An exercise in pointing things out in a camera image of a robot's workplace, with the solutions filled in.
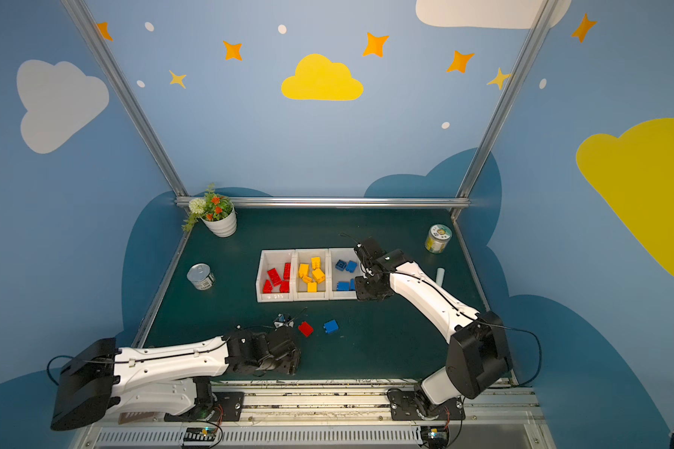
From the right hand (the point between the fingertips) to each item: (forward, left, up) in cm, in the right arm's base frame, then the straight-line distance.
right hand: (368, 290), depth 84 cm
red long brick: (+9, +33, -10) cm, 36 cm away
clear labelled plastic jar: (+27, -27, -5) cm, 38 cm away
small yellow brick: (+9, +21, -10) cm, 25 cm away
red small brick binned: (+4, +35, -9) cm, 36 cm away
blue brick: (+15, +9, -9) cm, 20 cm away
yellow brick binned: (+15, +19, -8) cm, 26 cm away
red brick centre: (+5, +29, -9) cm, 30 cm away
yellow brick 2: (+10, +17, -9) cm, 22 cm away
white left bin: (+16, +34, -9) cm, 39 cm away
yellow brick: (+12, +23, -9) cm, 27 cm away
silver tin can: (+7, +59, -6) cm, 59 cm away
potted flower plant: (+29, +57, +2) cm, 64 cm away
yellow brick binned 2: (+5, +19, -10) cm, 22 cm away
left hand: (-18, +21, -8) cm, 29 cm away
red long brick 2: (+10, +28, -8) cm, 31 cm away
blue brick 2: (+8, +5, -11) cm, 15 cm away
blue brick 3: (-8, +11, -11) cm, 18 cm away
